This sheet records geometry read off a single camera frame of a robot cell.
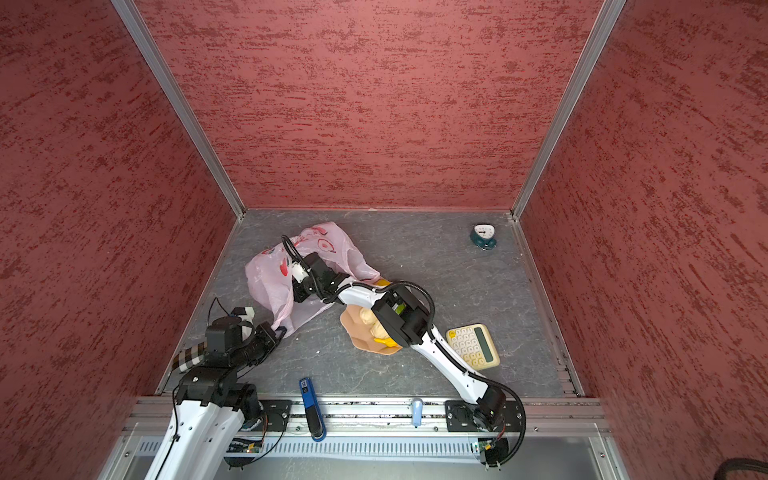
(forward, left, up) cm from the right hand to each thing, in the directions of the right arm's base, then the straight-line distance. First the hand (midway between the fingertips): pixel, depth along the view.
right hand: (285, 293), depth 95 cm
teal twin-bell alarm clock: (+22, -70, +1) cm, 74 cm away
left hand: (-17, -6, +6) cm, 19 cm away
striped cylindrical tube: (-20, +22, +2) cm, 30 cm away
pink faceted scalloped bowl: (-15, -26, +1) cm, 30 cm away
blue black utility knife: (-37, -15, 0) cm, 40 cm away
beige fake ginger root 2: (-15, -31, +4) cm, 35 cm away
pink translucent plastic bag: (-2, 0, +12) cm, 13 cm away
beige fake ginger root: (-11, -28, +4) cm, 30 cm away
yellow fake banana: (-18, -33, +3) cm, 38 cm away
